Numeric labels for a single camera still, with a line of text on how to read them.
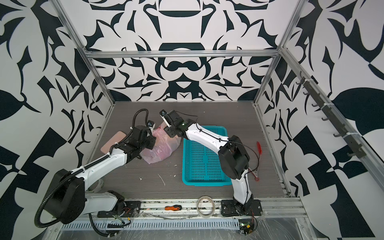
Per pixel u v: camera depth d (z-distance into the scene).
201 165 0.89
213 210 0.75
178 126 0.65
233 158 0.49
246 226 0.71
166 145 0.87
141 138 0.67
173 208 0.73
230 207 0.75
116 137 0.97
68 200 0.41
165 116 0.68
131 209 0.73
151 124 0.76
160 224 0.65
